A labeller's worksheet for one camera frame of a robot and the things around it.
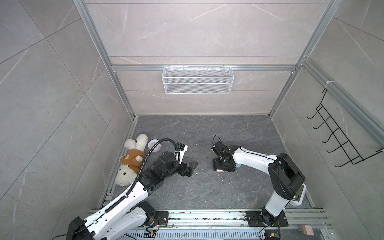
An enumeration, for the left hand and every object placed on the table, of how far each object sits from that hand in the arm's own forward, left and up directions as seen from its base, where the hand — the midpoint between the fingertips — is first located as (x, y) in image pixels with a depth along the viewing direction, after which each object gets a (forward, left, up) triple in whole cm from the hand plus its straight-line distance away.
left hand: (189, 156), depth 75 cm
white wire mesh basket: (+53, -5, +10) cm, 54 cm away
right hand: (+2, -18, -18) cm, 26 cm away
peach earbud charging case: (-2, -17, -14) cm, 22 cm away
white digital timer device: (-18, -57, -14) cm, 61 cm away
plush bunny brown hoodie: (+3, +33, -9) cm, 35 cm away
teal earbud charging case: (-2, -27, -9) cm, 28 cm away
